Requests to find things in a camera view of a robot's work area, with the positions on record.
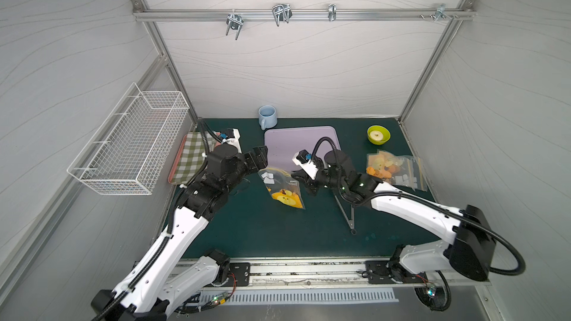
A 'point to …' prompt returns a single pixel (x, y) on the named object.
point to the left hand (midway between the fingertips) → (258, 151)
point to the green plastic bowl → (378, 134)
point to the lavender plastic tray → (282, 144)
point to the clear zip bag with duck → (282, 186)
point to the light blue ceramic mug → (268, 117)
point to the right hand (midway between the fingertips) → (293, 172)
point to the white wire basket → (126, 152)
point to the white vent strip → (224, 297)
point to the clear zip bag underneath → (384, 165)
